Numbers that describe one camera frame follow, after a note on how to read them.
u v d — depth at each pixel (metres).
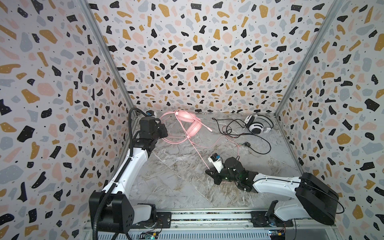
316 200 0.43
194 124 0.75
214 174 0.75
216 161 0.72
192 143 1.03
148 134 0.60
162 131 0.73
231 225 0.73
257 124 1.04
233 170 0.63
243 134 1.10
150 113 0.71
